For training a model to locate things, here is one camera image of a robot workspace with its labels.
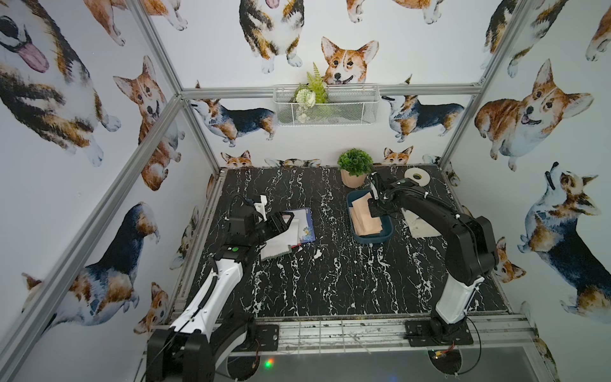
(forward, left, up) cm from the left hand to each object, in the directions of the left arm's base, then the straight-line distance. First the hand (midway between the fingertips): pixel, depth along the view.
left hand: (292, 213), depth 80 cm
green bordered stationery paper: (-1, +6, -19) cm, 20 cm away
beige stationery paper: (+5, -27, -16) cm, 32 cm away
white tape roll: (+33, -62, -20) cm, 73 cm away
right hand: (+7, -30, -8) cm, 32 cm away
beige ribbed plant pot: (+26, -25, -14) cm, 38 cm away
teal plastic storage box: (+5, -36, -15) cm, 40 cm away
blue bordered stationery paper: (+5, -4, -20) cm, 20 cm away
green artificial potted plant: (+28, -25, -3) cm, 37 cm away
